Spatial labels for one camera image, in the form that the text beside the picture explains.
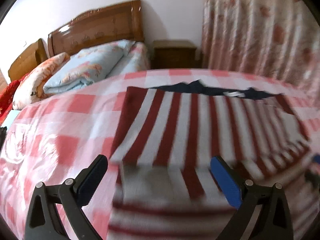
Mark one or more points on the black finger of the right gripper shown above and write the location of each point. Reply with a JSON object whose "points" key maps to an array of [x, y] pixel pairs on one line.
{"points": [[312, 177]]}

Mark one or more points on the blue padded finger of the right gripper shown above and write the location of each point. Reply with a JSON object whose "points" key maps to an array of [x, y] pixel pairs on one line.
{"points": [[316, 159]]}

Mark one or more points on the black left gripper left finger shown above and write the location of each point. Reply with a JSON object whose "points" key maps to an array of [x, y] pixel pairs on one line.
{"points": [[43, 220]]}

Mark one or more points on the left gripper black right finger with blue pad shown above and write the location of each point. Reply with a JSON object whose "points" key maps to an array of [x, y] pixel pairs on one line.
{"points": [[274, 220]]}

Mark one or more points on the red grey navy striped sweater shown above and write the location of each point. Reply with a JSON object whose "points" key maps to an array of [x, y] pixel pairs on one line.
{"points": [[165, 140]]}

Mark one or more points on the pink checkered plastic bed cover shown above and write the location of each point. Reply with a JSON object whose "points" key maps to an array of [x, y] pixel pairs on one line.
{"points": [[53, 140]]}

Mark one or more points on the black cloth item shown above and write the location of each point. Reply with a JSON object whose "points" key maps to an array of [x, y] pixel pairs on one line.
{"points": [[3, 134]]}

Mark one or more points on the red fringed blanket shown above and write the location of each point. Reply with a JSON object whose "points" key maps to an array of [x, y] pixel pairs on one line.
{"points": [[7, 98]]}

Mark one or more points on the orange floral pillow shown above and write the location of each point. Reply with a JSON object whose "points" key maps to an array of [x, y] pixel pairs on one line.
{"points": [[30, 89]]}

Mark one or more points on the pink floral curtain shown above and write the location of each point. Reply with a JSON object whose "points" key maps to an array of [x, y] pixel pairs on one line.
{"points": [[278, 39]]}

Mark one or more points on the light blue floral folded quilt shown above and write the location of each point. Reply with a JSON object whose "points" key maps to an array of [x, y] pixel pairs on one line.
{"points": [[88, 66]]}

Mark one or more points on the light wooden headboard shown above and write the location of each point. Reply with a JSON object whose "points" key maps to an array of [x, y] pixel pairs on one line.
{"points": [[29, 59]]}

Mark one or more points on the dark wooden nightstand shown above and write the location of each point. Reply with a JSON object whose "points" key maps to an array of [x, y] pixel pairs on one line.
{"points": [[173, 54]]}

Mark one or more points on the brown carved wooden headboard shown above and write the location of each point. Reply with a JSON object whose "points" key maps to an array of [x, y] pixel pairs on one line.
{"points": [[122, 21]]}

